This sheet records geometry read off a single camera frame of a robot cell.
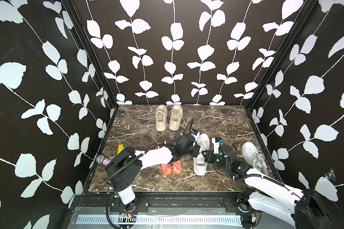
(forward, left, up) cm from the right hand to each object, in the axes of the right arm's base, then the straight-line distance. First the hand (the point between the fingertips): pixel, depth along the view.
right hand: (200, 150), depth 81 cm
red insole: (-7, +20, -11) cm, 24 cm away
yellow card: (+6, +52, -10) cm, 54 cm away
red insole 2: (-6, +13, -11) cm, 19 cm away
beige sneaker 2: (+31, +15, -7) cm, 35 cm away
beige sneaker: (+33, +26, -4) cm, 42 cm away
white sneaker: (-6, 0, -5) cm, 8 cm away
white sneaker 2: (-4, -31, -2) cm, 32 cm away
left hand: (+4, 0, -1) cm, 4 cm away
